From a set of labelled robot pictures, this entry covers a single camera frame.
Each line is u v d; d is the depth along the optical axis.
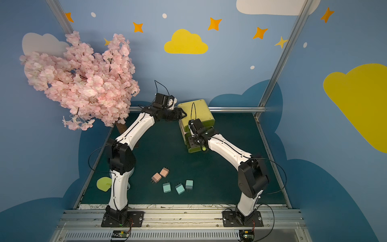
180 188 0.84
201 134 0.63
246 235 0.73
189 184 0.84
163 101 0.73
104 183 0.87
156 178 0.86
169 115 0.80
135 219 0.74
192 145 0.79
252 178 0.46
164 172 0.89
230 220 0.74
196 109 0.95
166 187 0.84
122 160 0.55
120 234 0.72
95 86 0.54
